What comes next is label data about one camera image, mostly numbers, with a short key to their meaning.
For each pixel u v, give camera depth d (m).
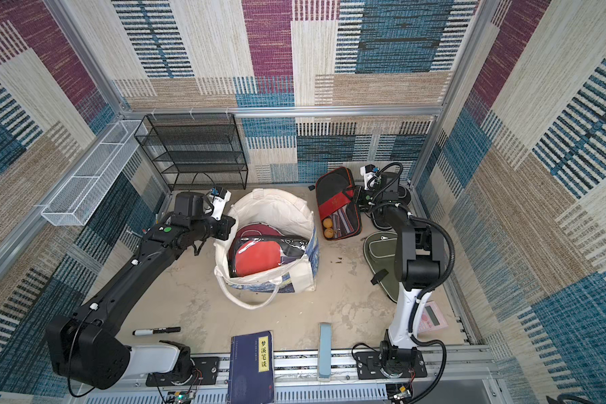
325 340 0.74
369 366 0.73
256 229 0.92
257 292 0.87
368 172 0.89
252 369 0.73
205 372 0.73
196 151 1.09
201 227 0.65
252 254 0.85
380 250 0.97
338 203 0.96
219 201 0.72
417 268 0.54
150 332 0.79
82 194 0.73
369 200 0.87
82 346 0.39
